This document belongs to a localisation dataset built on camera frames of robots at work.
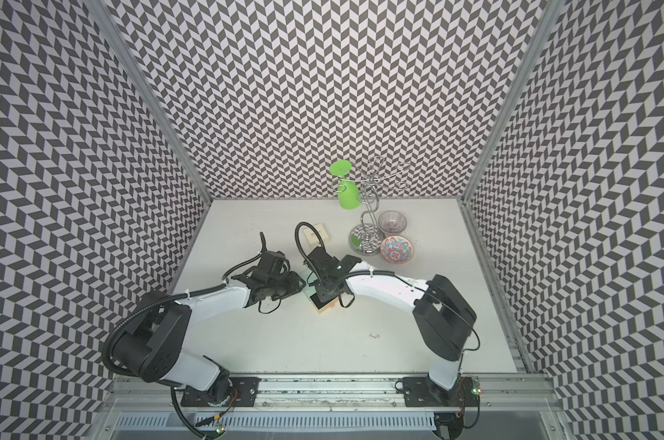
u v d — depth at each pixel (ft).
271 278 2.37
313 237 2.53
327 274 2.12
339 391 2.47
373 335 2.73
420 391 2.41
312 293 2.86
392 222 3.55
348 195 3.03
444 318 1.49
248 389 2.38
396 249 3.34
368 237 3.36
